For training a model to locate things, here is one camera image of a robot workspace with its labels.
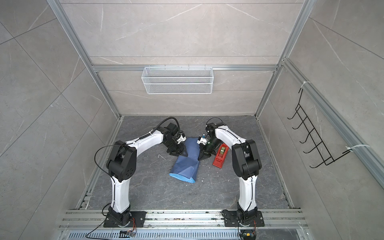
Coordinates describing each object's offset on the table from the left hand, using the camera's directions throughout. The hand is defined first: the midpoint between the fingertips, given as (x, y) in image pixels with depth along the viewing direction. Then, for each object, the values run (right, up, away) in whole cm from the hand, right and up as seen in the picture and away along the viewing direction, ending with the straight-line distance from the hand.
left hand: (186, 154), depth 91 cm
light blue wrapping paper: (0, -6, -9) cm, 11 cm away
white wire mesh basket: (-7, +49, +10) cm, 50 cm away
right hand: (+9, -2, -5) cm, 11 cm away
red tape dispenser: (+22, 0, 0) cm, 22 cm away
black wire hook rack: (+61, +13, -23) cm, 67 cm away
